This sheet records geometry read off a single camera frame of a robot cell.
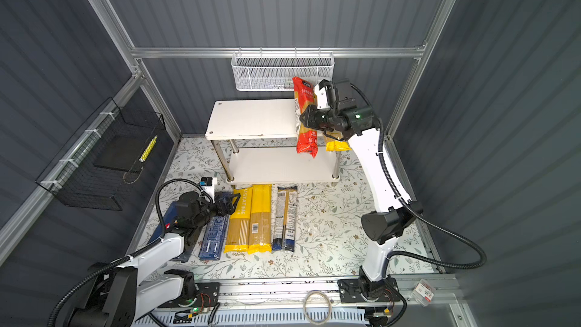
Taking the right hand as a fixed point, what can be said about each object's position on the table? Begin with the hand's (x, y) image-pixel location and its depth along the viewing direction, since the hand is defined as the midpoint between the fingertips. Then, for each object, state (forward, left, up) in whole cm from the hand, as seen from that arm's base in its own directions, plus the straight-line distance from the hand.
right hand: (307, 115), depth 72 cm
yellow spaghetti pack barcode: (-23, +17, -37) cm, 47 cm away
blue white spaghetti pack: (-19, +8, -37) cm, 42 cm away
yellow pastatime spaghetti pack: (-23, +26, -37) cm, 51 cm away
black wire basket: (-14, +67, -10) cm, 69 cm away
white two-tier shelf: (+5, +15, -5) cm, 16 cm away
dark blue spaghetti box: (-21, +52, -32) cm, 65 cm away
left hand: (-13, +28, -28) cm, 42 cm away
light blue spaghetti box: (-27, +34, -36) cm, 56 cm away
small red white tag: (-43, -38, -37) cm, 69 cm away
